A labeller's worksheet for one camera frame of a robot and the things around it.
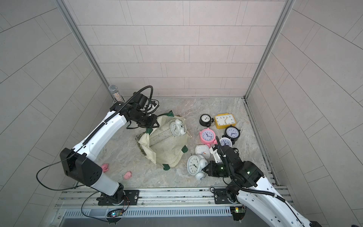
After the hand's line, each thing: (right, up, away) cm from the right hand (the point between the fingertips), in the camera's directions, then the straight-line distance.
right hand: (204, 171), depth 69 cm
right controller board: (+17, -20, -1) cm, 26 cm away
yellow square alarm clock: (+18, +22, +31) cm, 42 cm away
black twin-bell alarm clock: (+5, +23, +31) cm, 38 cm away
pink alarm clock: (+5, +12, +23) cm, 26 cm away
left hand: (-23, +23, +9) cm, 33 cm away
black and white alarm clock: (+22, +15, +25) cm, 36 cm away
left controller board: (-41, -17, -4) cm, 45 cm away
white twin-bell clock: (-4, +2, +5) cm, 7 cm away
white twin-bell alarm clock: (-14, +19, +18) cm, 30 cm away
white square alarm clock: (+1, +6, +16) cm, 17 cm away
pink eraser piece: (-41, -6, +8) cm, 42 cm away
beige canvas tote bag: (-26, +9, +22) cm, 36 cm away
